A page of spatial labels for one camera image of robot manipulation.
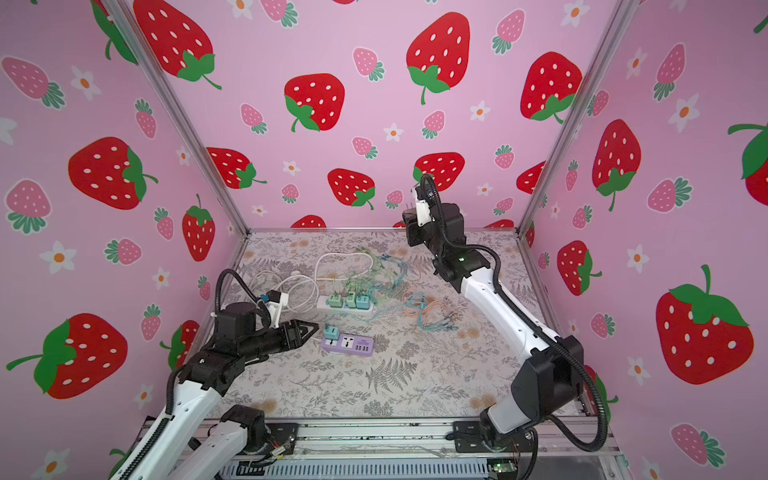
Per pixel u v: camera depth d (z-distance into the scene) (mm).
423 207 661
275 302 685
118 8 672
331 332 859
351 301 927
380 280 1055
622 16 688
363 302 929
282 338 649
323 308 970
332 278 1074
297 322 676
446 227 551
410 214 752
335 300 929
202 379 509
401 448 733
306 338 695
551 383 421
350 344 880
